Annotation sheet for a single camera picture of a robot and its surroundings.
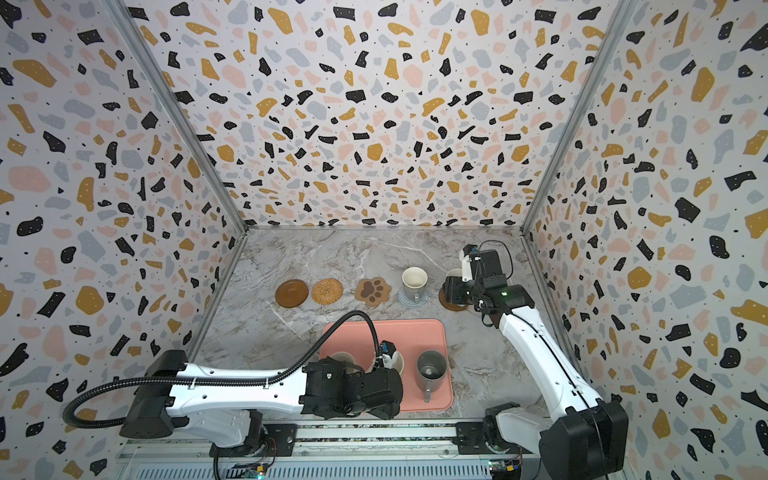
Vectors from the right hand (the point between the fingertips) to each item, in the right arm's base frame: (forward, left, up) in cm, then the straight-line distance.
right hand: (449, 280), depth 80 cm
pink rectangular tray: (-6, +11, -22) cm, 25 cm away
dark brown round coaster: (+9, +51, -21) cm, 56 cm away
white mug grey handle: (+10, +9, -16) cm, 21 cm away
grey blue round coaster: (+4, +10, -19) cm, 22 cm away
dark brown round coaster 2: (+4, -2, -21) cm, 21 cm away
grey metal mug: (-18, +5, -17) cm, 25 cm away
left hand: (-28, +13, -7) cm, 32 cm away
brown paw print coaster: (+10, +23, -21) cm, 33 cm away
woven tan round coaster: (+10, +39, -21) cm, 45 cm away
